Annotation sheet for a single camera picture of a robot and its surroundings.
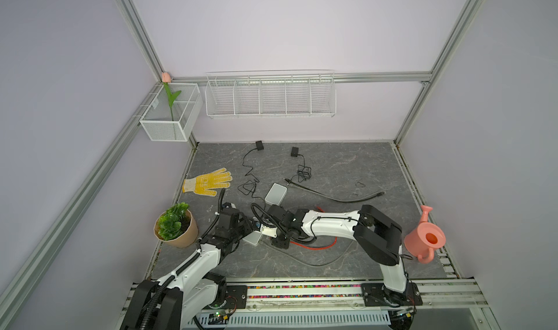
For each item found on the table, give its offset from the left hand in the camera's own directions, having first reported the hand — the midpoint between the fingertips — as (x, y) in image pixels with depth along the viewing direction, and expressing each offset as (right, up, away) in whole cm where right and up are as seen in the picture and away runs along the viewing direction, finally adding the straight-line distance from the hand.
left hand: (252, 224), depth 88 cm
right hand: (+9, -5, 0) cm, 10 cm away
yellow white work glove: (-25, +15, +15) cm, 33 cm away
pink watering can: (+62, -2, -13) cm, 63 cm away
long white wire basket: (+8, +57, +10) cm, 59 cm away
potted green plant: (-25, +3, -13) cm, 28 cm away
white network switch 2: (+9, +11, +12) cm, 18 cm away
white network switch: (+1, -4, -4) cm, 6 cm away
